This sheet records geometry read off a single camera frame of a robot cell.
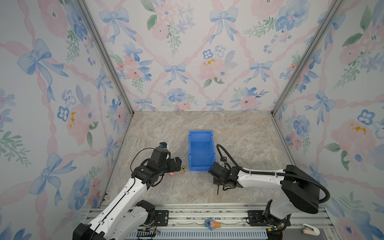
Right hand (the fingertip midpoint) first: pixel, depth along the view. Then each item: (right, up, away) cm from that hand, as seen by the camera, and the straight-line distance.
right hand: (215, 177), depth 88 cm
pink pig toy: (-25, +3, -2) cm, 26 cm away
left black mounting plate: (-28, -15, -13) cm, 34 cm away
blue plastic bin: (-7, +14, +13) cm, 21 cm away
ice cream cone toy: (-4, -16, -17) cm, 24 cm away
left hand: (-23, +12, -8) cm, 27 cm away
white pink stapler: (+41, -18, -18) cm, 48 cm away
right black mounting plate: (+18, -15, -14) cm, 28 cm away
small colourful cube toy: (-19, +4, 0) cm, 20 cm away
